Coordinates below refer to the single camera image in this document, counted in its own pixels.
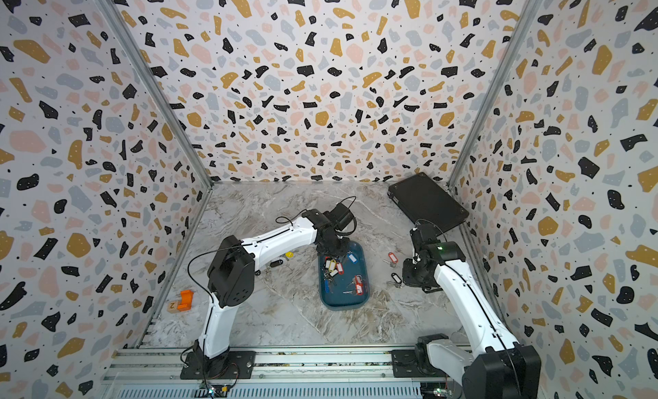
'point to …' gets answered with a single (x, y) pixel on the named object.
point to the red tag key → (393, 259)
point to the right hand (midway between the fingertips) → (412, 279)
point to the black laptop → (425, 202)
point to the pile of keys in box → (332, 267)
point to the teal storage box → (343, 281)
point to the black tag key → (397, 279)
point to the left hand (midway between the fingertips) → (347, 254)
